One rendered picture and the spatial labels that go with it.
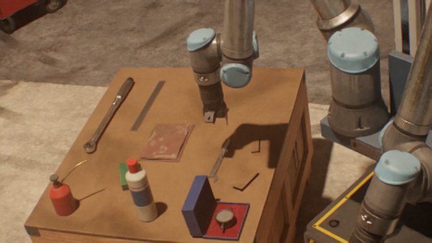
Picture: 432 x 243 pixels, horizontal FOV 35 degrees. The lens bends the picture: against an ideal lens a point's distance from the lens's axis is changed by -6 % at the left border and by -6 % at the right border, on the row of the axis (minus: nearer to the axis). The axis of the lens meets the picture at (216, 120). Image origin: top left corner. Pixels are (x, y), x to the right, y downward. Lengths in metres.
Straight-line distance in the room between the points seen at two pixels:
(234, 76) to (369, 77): 0.39
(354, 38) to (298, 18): 2.22
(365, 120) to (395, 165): 0.66
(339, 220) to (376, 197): 0.94
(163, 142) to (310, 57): 1.46
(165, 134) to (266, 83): 0.47
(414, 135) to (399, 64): 0.52
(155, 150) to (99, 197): 0.28
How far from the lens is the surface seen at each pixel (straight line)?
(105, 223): 2.35
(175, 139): 2.59
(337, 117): 2.11
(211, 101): 2.34
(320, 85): 3.63
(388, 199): 1.47
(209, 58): 2.24
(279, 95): 2.74
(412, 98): 1.57
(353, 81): 2.02
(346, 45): 2.03
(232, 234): 2.19
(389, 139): 1.63
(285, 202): 2.63
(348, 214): 2.43
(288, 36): 4.08
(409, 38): 2.07
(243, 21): 2.01
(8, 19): 4.91
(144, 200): 2.25
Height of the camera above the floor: 2.00
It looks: 35 degrees down
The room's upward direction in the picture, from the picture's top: 11 degrees counter-clockwise
